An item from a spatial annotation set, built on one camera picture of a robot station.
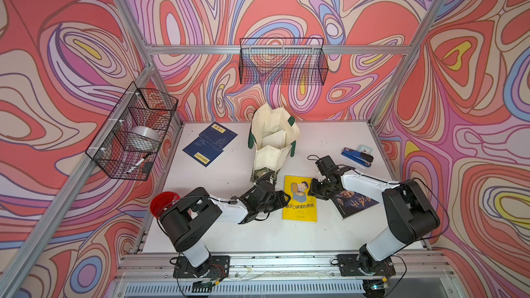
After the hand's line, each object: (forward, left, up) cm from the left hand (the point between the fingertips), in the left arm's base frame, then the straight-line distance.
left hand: (290, 202), depth 86 cm
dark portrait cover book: (+1, -26, -2) cm, 26 cm away
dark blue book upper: (+40, +37, -1) cm, 54 cm away
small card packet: (+29, -41, 0) cm, 50 cm away
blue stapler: (+24, -36, 0) cm, 43 cm away
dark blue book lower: (+29, +44, -3) cm, 53 cm away
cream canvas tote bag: (+37, +7, +3) cm, 37 cm away
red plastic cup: (-3, +51, +8) cm, 52 cm away
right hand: (+3, -10, -3) cm, 11 cm away
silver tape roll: (+10, +53, +30) cm, 62 cm away
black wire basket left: (+28, +62, +29) cm, 74 cm away
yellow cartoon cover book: (-1, -5, -2) cm, 5 cm away
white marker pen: (+3, +56, +23) cm, 61 cm away
